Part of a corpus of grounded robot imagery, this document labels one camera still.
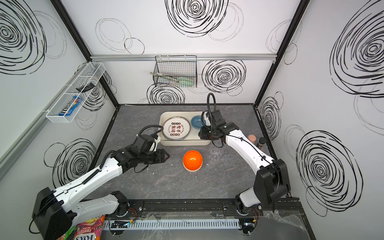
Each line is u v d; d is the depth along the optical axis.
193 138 0.95
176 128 1.02
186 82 0.87
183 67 0.96
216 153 0.93
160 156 0.68
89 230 0.65
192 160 0.86
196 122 1.06
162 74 0.85
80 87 0.78
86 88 0.78
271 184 0.42
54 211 0.38
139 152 0.59
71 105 0.72
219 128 0.62
